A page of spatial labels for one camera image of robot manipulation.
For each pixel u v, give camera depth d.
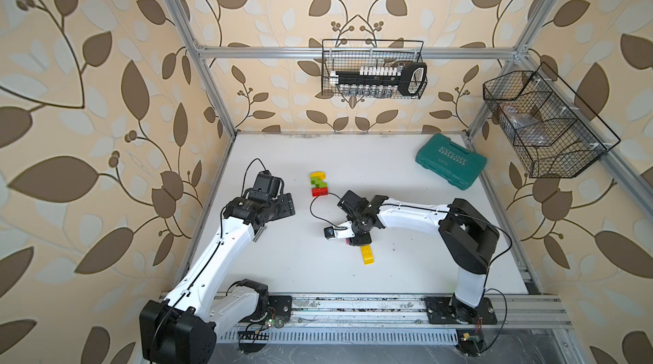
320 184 1.00
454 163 1.04
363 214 0.67
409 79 0.84
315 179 1.02
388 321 0.74
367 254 0.84
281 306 0.75
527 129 0.69
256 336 0.74
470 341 0.72
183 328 0.37
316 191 0.99
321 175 1.05
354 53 0.91
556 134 0.72
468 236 0.48
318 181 1.02
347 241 0.80
